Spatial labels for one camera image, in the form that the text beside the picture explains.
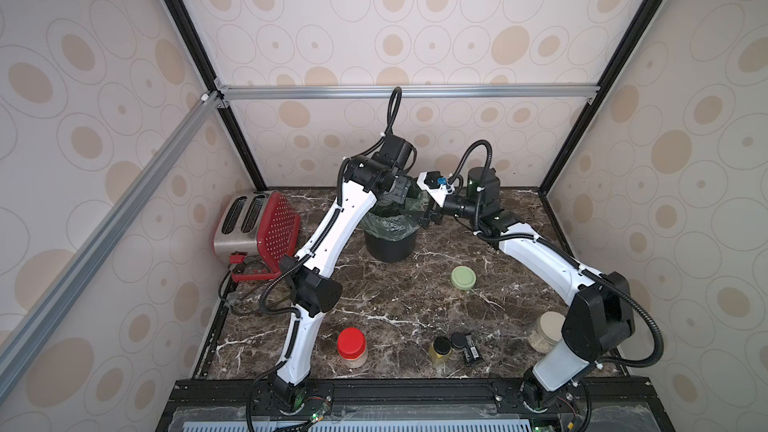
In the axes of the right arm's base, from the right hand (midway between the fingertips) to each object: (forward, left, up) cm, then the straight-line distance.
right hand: (423, 190), depth 78 cm
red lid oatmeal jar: (-34, +16, -18) cm, 42 cm away
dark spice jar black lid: (-30, -10, -22) cm, 39 cm away
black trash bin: (0, +9, -29) cm, 30 cm away
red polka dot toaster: (-5, +48, -12) cm, 49 cm away
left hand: (+4, +7, -1) cm, 7 cm away
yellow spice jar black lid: (-33, -5, -22) cm, 40 cm away
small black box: (-31, -15, -30) cm, 46 cm away
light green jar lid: (-8, -14, -31) cm, 35 cm away
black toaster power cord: (-16, +60, -26) cm, 67 cm away
